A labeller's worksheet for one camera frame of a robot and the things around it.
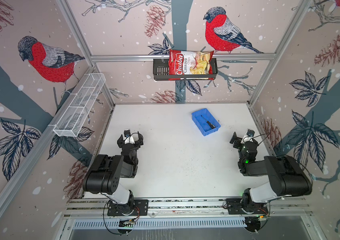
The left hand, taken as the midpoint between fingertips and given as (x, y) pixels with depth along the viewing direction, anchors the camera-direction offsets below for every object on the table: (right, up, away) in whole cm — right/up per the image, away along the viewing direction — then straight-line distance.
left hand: (129, 133), depth 88 cm
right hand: (+68, -2, +2) cm, 69 cm away
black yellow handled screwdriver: (+54, +3, +17) cm, 57 cm away
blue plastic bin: (+47, +4, +19) cm, 51 cm away
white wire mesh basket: (-23, +6, -18) cm, 30 cm away
